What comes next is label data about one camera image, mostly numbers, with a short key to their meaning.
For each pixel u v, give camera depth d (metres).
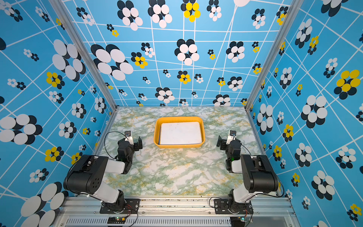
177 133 1.03
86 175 0.46
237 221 0.70
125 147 0.71
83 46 0.84
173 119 1.06
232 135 0.79
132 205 0.74
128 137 0.80
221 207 0.72
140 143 0.87
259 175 0.46
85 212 0.73
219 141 0.86
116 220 0.72
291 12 0.70
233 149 0.70
